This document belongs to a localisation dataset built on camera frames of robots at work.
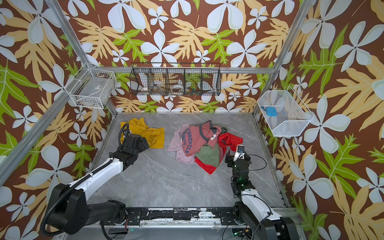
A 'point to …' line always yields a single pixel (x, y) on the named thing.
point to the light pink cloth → (175, 145)
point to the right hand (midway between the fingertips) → (236, 151)
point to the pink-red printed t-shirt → (194, 137)
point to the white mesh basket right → (285, 113)
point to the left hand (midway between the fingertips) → (137, 141)
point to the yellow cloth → (154, 136)
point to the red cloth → (232, 140)
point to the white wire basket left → (91, 88)
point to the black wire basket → (175, 79)
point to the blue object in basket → (271, 111)
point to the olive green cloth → (209, 155)
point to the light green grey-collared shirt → (224, 130)
